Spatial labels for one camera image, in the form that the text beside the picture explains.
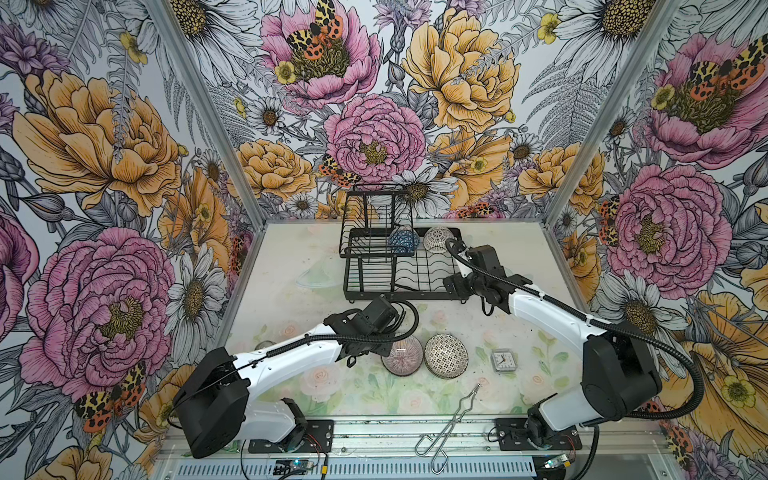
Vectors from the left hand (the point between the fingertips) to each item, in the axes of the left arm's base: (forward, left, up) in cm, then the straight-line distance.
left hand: (381, 346), depth 83 cm
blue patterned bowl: (+41, -8, -3) cm, 42 cm away
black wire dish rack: (+20, -2, +13) cm, 24 cm away
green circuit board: (-26, +21, -8) cm, 34 cm away
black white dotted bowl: (-2, -18, -4) cm, 19 cm away
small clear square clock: (-3, -34, -5) cm, 35 cm away
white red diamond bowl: (+41, -20, -3) cm, 46 cm away
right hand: (+17, -24, +5) cm, 29 cm away
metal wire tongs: (-21, -15, -7) cm, 27 cm away
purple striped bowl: (-2, -7, -4) cm, 8 cm away
